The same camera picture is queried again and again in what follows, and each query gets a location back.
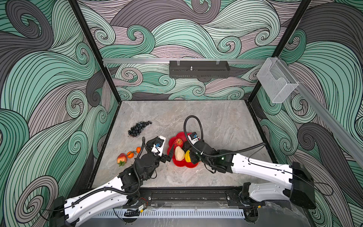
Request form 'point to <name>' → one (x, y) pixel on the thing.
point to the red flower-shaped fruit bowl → (168, 152)
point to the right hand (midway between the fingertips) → (189, 150)
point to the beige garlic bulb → (179, 153)
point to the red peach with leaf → (122, 158)
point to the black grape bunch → (136, 129)
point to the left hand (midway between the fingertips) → (165, 140)
